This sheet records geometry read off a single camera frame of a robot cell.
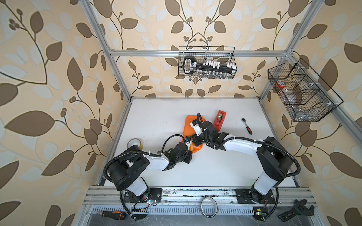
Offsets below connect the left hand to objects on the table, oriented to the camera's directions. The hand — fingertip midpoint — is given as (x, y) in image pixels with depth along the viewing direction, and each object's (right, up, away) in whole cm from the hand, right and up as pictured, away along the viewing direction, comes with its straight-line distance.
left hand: (193, 152), depth 88 cm
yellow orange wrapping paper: (-3, +13, +3) cm, 13 cm away
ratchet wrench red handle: (+39, +19, +17) cm, 46 cm away
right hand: (-2, +9, -1) cm, 9 cm away
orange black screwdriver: (-39, -24, -22) cm, 50 cm away
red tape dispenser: (+19, +20, +13) cm, 31 cm away
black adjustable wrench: (+52, -23, -19) cm, 60 cm away
